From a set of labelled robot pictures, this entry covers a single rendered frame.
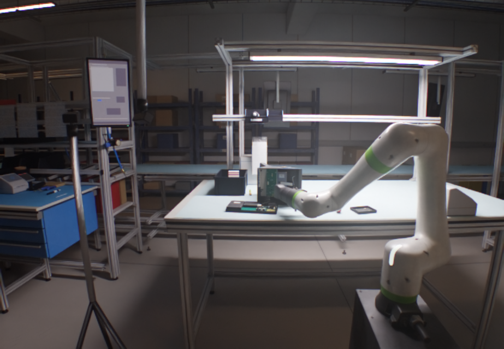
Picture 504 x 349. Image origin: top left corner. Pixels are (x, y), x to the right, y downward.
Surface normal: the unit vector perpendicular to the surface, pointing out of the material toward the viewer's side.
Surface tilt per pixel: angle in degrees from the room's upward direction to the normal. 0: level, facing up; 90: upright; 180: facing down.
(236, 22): 90
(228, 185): 90
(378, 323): 0
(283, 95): 98
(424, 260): 87
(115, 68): 101
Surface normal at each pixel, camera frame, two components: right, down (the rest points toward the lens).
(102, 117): 0.38, 0.31
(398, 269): -0.63, 0.10
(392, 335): 0.00, -0.99
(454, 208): -0.04, 0.13
